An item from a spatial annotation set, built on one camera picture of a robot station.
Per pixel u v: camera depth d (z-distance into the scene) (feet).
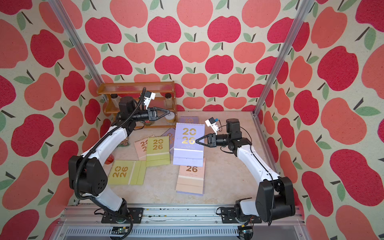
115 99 3.22
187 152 2.33
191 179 2.76
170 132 3.53
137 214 2.46
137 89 3.58
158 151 3.16
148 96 2.30
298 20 2.41
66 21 2.42
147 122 3.63
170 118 3.54
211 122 2.35
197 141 2.36
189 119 3.78
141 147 3.25
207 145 2.34
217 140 2.21
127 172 2.90
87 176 1.49
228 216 2.40
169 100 3.24
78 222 2.41
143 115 2.28
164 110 2.25
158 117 2.24
